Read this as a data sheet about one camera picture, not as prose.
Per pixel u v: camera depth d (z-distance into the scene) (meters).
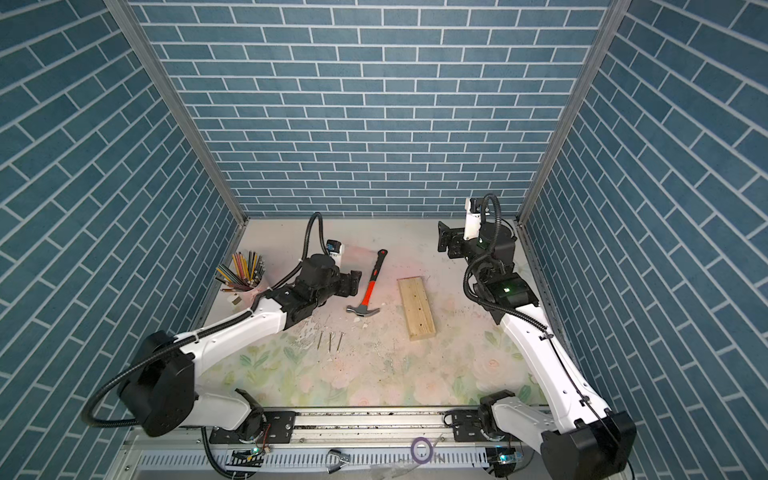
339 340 0.89
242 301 0.95
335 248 0.74
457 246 0.65
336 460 0.69
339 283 0.76
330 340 0.89
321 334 0.89
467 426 0.74
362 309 0.95
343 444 0.73
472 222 0.62
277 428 0.73
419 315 0.91
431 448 0.71
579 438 0.37
